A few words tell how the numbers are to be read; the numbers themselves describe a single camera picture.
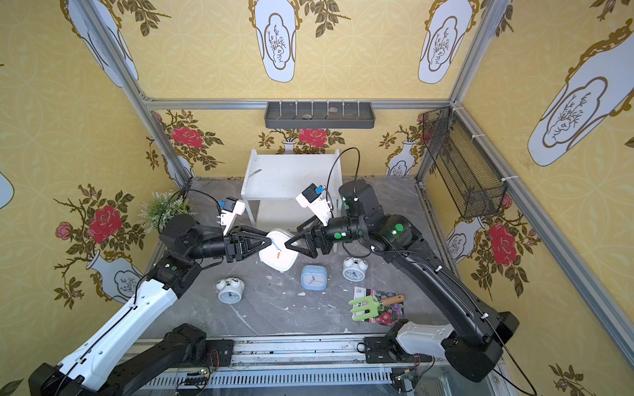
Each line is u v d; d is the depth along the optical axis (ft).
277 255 1.96
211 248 1.86
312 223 1.99
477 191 2.73
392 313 2.68
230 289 2.59
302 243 1.69
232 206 1.88
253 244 2.06
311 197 1.72
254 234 1.92
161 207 2.86
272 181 2.47
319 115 3.03
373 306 2.74
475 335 1.25
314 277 2.73
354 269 2.74
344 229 1.67
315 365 2.36
